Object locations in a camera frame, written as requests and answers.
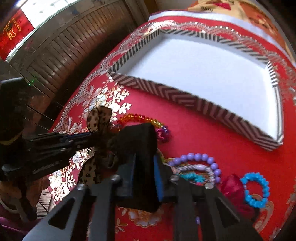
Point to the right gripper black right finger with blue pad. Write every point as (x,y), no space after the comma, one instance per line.
(201,212)

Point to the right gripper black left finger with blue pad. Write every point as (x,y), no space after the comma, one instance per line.
(86,213)

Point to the black fabric bow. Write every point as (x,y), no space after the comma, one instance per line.
(139,168)

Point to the striped white jewelry tray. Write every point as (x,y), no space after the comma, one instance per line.
(215,76)

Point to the red satin scrunchie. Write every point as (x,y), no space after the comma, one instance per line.
(232,188)

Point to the red floral gold bedspread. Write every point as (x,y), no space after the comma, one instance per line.
(196,133)

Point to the wooden louvred shutter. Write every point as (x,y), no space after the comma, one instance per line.
(53,50)

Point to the window with blinds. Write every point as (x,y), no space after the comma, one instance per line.
(38,11)

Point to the orange patterned blanket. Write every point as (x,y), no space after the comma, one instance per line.
(246,11)

